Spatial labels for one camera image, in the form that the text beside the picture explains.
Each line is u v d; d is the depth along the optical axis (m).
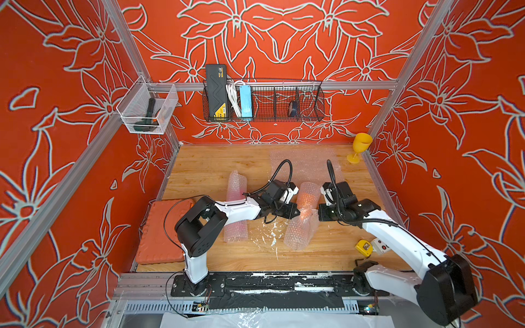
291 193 0.80
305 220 0.85
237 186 0.90
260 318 0.68
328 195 0.69
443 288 0.38
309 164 1.11
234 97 0.86
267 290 0.73
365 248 0.80
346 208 0.62
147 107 0.88
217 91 0.88
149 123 0.81
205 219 0.53
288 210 0.76
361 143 1.00
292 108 0.92
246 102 0.89
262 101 0.98
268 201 0.71
